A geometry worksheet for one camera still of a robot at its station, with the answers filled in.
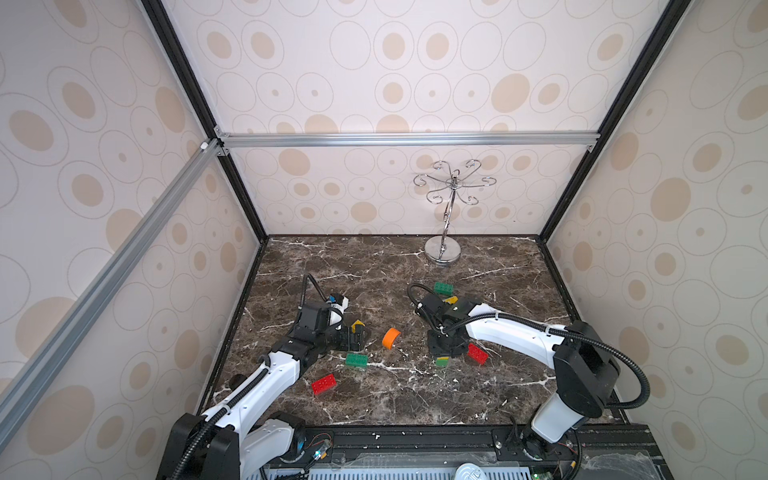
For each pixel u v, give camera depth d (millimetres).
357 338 744
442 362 877
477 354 876
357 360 872
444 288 1029
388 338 897
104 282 547
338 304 758
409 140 912
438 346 753
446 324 614
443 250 1138
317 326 655
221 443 393
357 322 924
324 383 831
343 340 742
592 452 734
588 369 447
